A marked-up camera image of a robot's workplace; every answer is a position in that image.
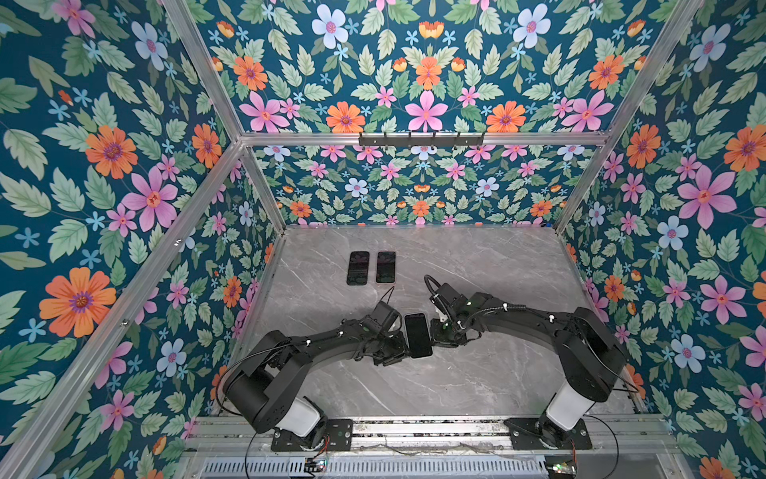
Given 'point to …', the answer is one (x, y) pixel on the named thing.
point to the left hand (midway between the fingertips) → (415, 352)
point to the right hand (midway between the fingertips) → (429, 341)
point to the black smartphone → (418, 335)
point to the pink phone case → (385, 266)
